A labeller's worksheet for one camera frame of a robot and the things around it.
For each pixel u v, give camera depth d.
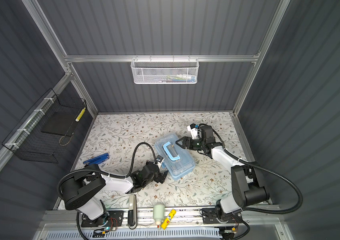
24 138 0.63
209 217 0.73
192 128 0.81
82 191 0.45
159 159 0.78
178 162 0.85
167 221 0.71
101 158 0.94
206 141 0.71
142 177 0.68
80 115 0.81
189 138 0.77
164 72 1.12
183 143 0.77
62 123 0.77
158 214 0.69
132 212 0.72
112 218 0.73
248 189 0.44
